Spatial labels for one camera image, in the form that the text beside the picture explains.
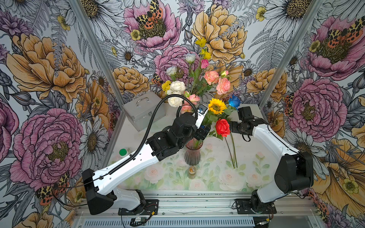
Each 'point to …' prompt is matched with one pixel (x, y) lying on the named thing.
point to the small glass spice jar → (192, 172)
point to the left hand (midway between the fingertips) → (199, 122)
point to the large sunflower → (228, 150)
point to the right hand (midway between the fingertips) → (236, 131)
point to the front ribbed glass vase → (192, 154)
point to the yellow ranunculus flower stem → (235, 149)
